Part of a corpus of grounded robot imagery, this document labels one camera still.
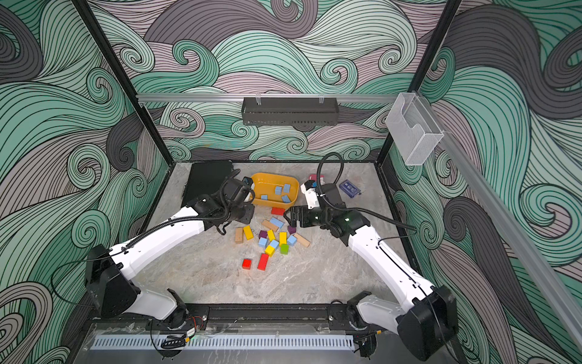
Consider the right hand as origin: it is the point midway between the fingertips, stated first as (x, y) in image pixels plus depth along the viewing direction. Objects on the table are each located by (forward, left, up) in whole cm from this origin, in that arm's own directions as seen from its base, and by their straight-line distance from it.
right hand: (293, 214), depth 76 cm
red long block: (-9, +12, -20) cm, 25 cm away
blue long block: (+20, +3, -19) cm, 28 cm away
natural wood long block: (0, -4, -20) cm, 21 cm away
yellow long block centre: (+1, +4, -20) cm, 20 cm away
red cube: (-10, +18, -18) cm, 28 cm away
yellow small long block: (+2, +9, -20) cm, 22 cm away
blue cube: (+25, +2, -17) cm, 30 cm away
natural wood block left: (+1, +22, -17) cm, 28 cm away
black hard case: (+30, +42, -15) cm, 54 cm away
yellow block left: (+3, +19, -19) cm, 27 cm away
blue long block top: (+8, +7, -19) cm, 22 cm away
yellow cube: (-5, +9, -19) cm, 22 cm away
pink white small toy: (+33, -12, -19) cm, 40 cm away
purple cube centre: (+2, +12, -19) cm, 23 cm away
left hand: (+4, +15, -1) cm, 16 cm away
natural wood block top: (+7, +11, -19) cm, 23 cm away
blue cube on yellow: (-3, +8, -18) cm, 19 cm away
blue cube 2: (-1, 0, -18) cm, 19 cm away
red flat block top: (+14, +6, -21) cm, 26 cm away
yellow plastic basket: (+25, +8, -18) cm, 32 cm away
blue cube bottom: (+23, +6, -17) cm, 29 cm away
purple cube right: (+5, 0, -21) cm, 22 cm away
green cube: (-4, +3, -20) cm, 21 cm away
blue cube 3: (-2, +12, -18) cm, 22 cm away
